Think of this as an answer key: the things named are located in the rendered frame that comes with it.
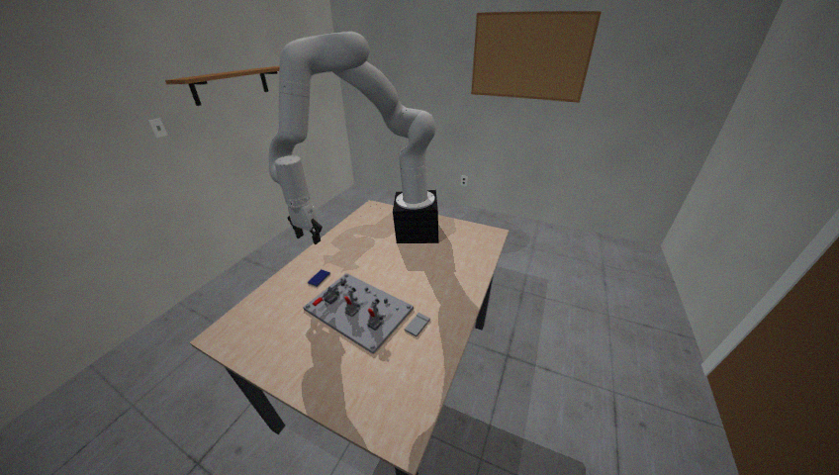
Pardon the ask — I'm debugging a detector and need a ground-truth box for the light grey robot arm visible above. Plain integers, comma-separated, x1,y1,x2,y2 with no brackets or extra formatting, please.
269,32,435,210

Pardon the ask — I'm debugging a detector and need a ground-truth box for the blue rectangular block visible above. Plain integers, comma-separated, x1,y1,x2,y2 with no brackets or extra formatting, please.
308,269,330,287

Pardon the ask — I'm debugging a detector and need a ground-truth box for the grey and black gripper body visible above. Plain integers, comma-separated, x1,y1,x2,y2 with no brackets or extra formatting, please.
288,201,318,231

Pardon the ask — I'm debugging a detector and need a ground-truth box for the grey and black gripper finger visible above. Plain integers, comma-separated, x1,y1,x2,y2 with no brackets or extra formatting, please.
310,219,322,244
287,216,304,238

